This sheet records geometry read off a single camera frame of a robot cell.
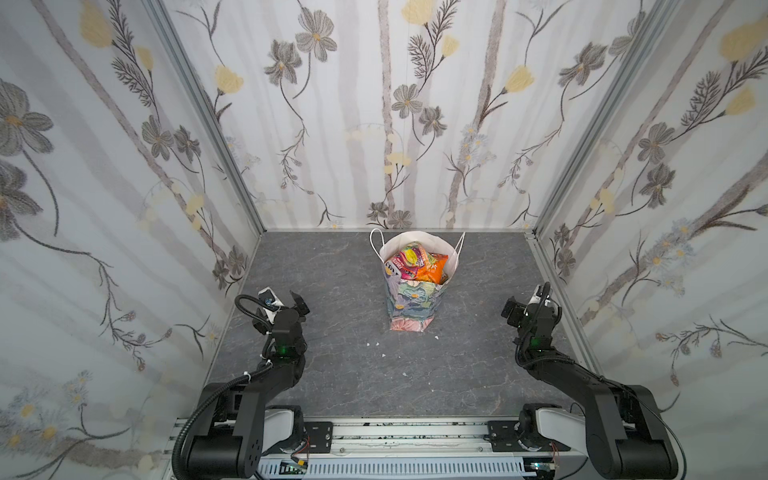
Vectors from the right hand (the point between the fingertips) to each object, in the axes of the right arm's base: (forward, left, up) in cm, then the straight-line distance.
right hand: (523, 298), depth 88 cm
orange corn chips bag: (+2, +29, +9) cm, 31 cm away
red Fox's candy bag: (+5, +35, +10) cm, 37 cm away
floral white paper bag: (-5, +30, +9) cm, 32 cm away
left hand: (-2, +75, +1) cm, 75 cm away
